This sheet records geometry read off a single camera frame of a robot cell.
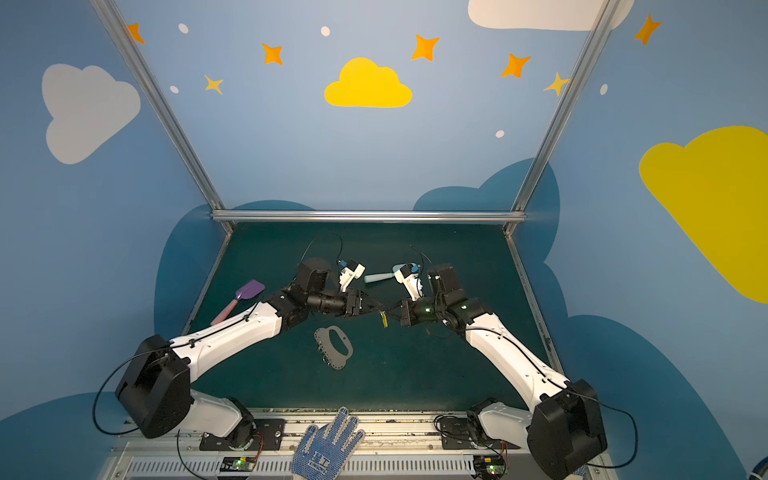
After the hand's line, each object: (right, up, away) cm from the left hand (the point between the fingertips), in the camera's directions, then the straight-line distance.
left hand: (380, 310), depth 74 cm
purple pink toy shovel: (-47, +1, +27) cm, 54 cm away
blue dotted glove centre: (-14, -35, -2) cm, 38 cm away
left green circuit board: (-35, -37, -3) cm, 51 cm away
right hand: (+2, 0, +3) cm, 4 cm away
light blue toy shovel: (0, +6, +31) cm, 32 cm away
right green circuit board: (+27, -38, -2) cm, 46 cm away
